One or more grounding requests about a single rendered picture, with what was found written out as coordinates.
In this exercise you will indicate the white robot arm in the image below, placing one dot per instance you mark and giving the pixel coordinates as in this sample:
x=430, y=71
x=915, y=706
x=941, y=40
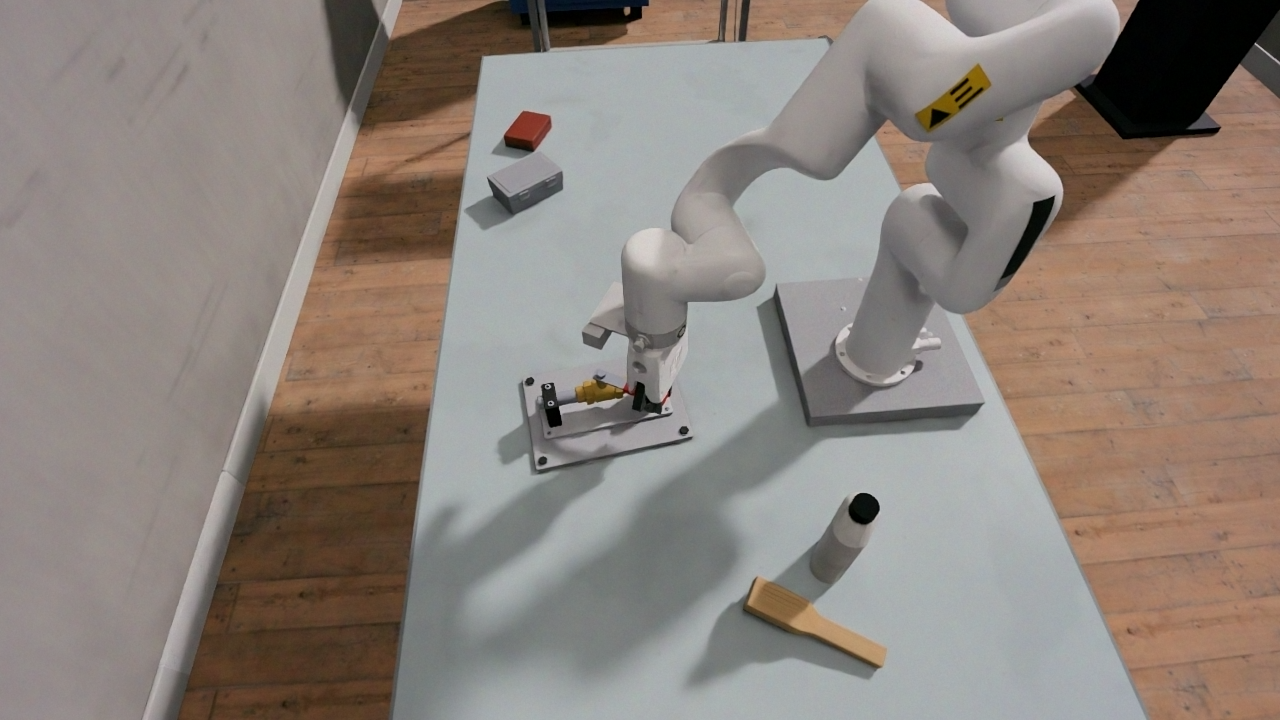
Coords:
x=898, y=60

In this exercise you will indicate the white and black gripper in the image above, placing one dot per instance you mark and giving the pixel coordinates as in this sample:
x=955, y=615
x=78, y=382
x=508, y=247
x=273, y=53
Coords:
x=653, y=382

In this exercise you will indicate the reddish-brown rectangular block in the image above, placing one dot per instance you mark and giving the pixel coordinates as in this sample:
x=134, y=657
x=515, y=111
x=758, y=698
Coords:
x=528, y=131

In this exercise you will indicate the grey bottle with black cap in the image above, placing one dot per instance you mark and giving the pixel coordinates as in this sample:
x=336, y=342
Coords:
x=846, y=536

